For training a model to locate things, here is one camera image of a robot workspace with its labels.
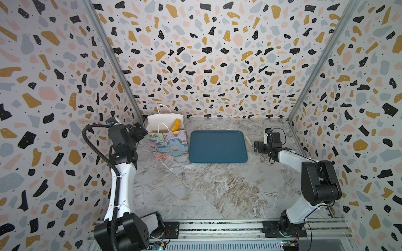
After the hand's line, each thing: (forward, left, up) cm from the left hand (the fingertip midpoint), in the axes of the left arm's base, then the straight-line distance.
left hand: (132, 125), depth 74 cm
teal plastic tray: (+10, -43, -33) cm, 55 cm away
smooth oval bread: (+9, -18, -11) cm, 23 cm away
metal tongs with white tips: (+12, -64, -30) cm, 71 cm away
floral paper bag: (0, -12, -17) cm, 20 cm away
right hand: (+7, -69, -23) cm, 73 cm away
